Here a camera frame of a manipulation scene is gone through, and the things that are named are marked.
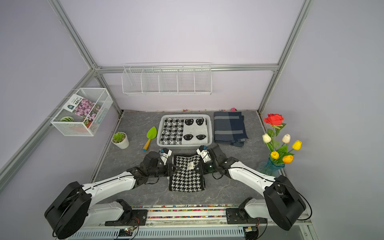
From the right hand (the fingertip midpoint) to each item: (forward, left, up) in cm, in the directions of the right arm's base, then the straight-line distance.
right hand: (195, 168), depth 82 cm
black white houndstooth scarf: (-6, +5, -1) cm, 7 cm away
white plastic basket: (+29, +23, +2) cm, 38 cm away
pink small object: (+55, -32, -9) cm, 64 cm away
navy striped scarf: (+34, -25, -7) cm, 43 cm away
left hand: (-1, +9, 0) cm, 9 cm away
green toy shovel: (+29, +32, -7) cm, 43 cm away
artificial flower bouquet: (+4, -41, +17) cm, 44 cm away
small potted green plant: (+19, +48, 0) cm, 52 cm away
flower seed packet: (+22, +56, +27) cm, 66 cm away
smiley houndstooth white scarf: (+26, +2, 0) cm, 26 cm away
